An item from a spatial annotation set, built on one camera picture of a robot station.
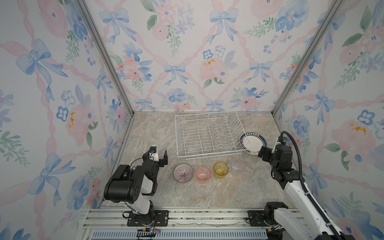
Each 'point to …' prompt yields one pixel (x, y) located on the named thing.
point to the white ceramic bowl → (183, 173)
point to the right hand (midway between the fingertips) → (271, 148)
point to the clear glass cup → (238, 167)
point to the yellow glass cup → (220, 169)
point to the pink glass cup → (203, 174)
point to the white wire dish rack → (203, 135)
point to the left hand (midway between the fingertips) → (157, 149)
